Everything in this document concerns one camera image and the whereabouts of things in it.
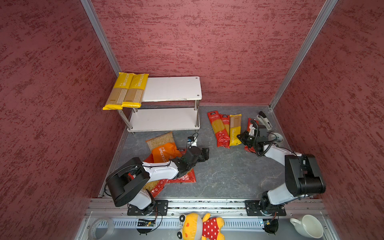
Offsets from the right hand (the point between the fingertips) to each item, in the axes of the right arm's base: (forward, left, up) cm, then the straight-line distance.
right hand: (234, 137), depth 94 cm
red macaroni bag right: (-23, +29, -4) cm, 38 cm away
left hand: (-10, +20, 0) cm, 23 cm away
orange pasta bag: (-6, +45, 0) cm, 46 cm away
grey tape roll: (+3, -31, -6) cm, 31 cm away
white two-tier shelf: (+16, +31, +27) cm, 44 cm away
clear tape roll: (-45, +74, -3) cm, 86 cm away
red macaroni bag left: (-28, +48, -3) cm, 55 cm away
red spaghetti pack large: (+6, +8, -3) cm, 10 cm away
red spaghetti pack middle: (+17, +2, -4) cm, 18 cm away
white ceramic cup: (-47, -26, -4) cm, 54 cm away
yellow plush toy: (-46, +27, +1) cm, 53 cm away
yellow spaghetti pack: (+8, -2, -2) cm, 8 cm away
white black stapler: (+17, -26, -4) cm, 32 cm away
